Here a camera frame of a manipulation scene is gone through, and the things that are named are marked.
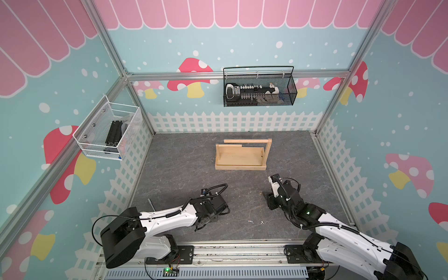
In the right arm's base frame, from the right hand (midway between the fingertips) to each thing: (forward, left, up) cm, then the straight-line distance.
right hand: (266, 191), depth 82 cm
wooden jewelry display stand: (+26, +13, -8) cm, 30 cm away
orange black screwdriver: (0, +59, -9) cm, 60 cm away
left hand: (-9, +28, -9) cm, 31 cm away
